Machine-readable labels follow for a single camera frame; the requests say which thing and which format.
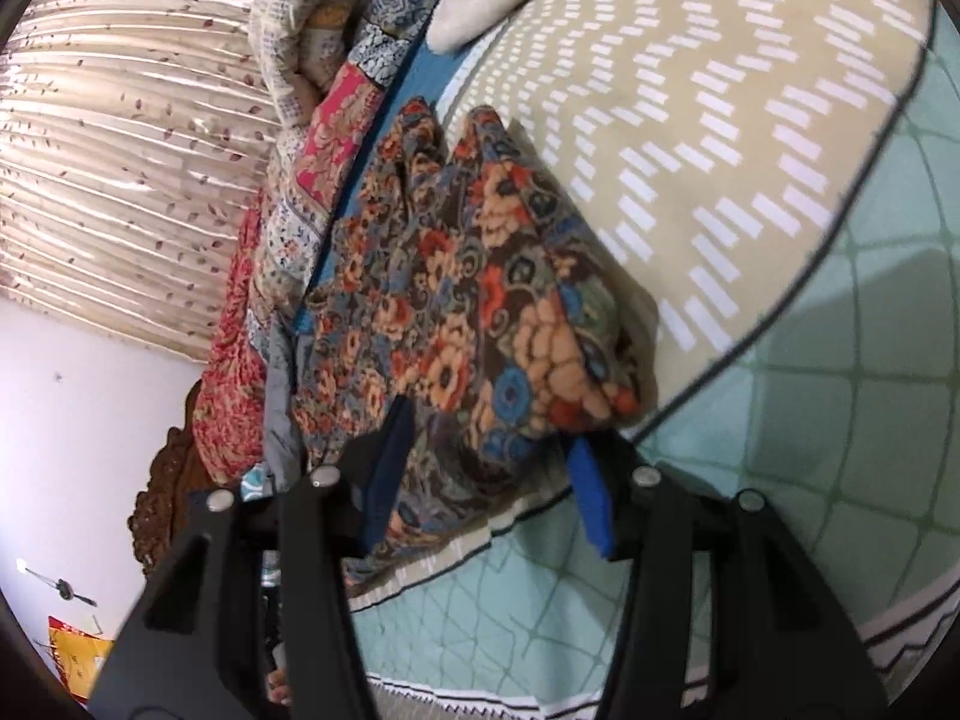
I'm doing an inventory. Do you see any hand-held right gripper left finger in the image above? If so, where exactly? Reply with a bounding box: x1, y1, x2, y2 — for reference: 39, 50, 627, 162
86, 394, 417, 720

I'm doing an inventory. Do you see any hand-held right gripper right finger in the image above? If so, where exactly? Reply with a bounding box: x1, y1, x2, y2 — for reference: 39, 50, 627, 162
566, 439, 893, 720

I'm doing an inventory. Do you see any dark floral garment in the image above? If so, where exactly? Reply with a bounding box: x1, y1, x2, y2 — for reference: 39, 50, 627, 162
292, 97, 661, 563

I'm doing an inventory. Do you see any grey cloth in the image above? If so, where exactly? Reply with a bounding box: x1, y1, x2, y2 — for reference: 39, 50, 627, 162
262, 315, 305, 496

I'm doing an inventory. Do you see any red floral cloth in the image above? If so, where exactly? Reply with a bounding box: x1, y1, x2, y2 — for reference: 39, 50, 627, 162
191, 187, 275, 481

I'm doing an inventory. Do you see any carved wooden headboard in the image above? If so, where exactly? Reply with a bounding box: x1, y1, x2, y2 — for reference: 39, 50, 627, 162
127, 379, 207, 578

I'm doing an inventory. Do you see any yellow red bag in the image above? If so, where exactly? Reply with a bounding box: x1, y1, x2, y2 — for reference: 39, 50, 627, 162
46, 615, 113, 698

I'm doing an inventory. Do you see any patchwork quilt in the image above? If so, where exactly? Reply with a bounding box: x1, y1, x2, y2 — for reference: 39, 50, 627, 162
244, 0, 451, 338

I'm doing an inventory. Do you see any beige zigzag blanket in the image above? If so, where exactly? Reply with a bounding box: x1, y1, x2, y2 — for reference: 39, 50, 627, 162
345, 0, 938, 601

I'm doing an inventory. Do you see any beige pleated curtain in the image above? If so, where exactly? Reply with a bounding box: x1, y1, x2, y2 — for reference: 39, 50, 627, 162
0, 0, 301, 361

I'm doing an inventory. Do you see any white printed rolled blanket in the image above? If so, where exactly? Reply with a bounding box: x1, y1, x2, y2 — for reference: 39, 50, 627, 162
251, 0, 376, 128

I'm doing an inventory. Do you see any dark wall fixture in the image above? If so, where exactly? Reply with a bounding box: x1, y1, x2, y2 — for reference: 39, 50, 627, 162
22, 570, 98, 608

